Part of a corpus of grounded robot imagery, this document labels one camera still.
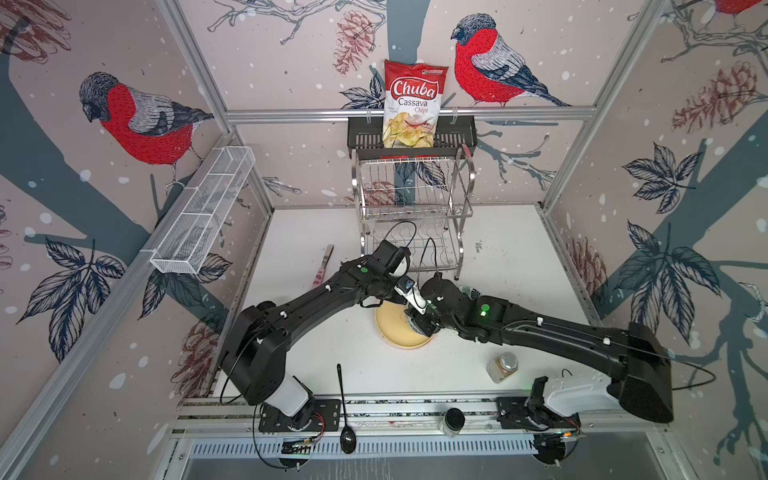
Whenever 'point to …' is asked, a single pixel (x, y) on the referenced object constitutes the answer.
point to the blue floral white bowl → (414, 325)
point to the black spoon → (348, 438)
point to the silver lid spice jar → (501, 367)
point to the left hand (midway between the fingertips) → (410, 294)
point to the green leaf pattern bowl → (471, 292)
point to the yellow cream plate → (394, 330)
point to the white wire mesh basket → (185, 244)
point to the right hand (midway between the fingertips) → (405, 312)
